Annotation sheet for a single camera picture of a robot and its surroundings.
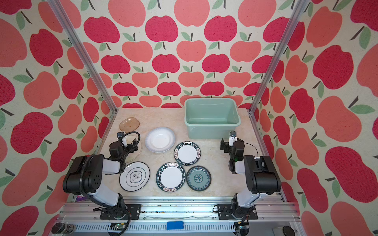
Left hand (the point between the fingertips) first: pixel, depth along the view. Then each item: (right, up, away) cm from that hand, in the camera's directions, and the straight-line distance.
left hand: (129, 141), depth 95 cm
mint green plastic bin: (+57, +16, +20) cm, 63 cm away
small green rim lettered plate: (+38, -9, +1) cm, 39 cm away
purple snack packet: (-20, -29, -16) cm, 39 cm away
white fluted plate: (+19, 0, +7) cm, 20 cm away
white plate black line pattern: (+7, -20, -9) cm, 23 cm away
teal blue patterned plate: (+45, -21, -9) cm, 50 cm away
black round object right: (+81, -34, -34) cm, 94 cm away
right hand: (+68, 0, -1) cm, 68 cm away
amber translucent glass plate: (-7, +11, +17) cm, 21 cm away
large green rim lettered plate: (+28, -20, -9) cm, 36 cm away
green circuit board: (+4, -40, -23) cm, 46 cm away
